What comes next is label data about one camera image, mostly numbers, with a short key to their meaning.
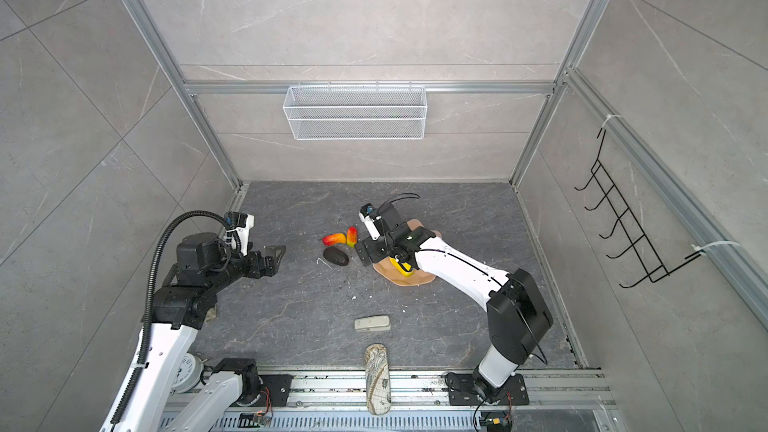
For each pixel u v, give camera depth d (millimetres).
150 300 449
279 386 732
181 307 461
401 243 618
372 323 817
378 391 705
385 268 927
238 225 601
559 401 746
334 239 1007
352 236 1009
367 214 743
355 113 1002
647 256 632
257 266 624
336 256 950
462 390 728
